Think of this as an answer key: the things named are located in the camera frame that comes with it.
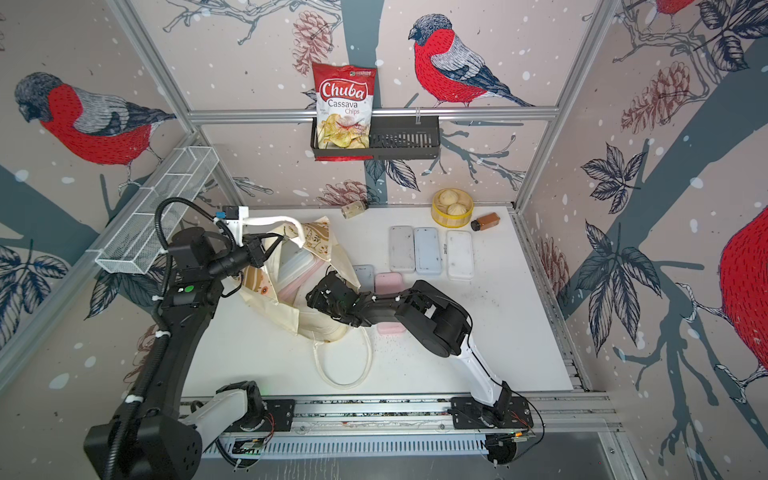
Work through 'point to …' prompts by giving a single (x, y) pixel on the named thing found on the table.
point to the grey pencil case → (365, 275)
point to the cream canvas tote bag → (261, 283)
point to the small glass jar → (353, 209)
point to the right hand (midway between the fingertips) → (309, 300)
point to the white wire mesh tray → (132, 244)
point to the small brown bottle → (485, 222)
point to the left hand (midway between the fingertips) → (285, 230)
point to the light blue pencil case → (427, 251)
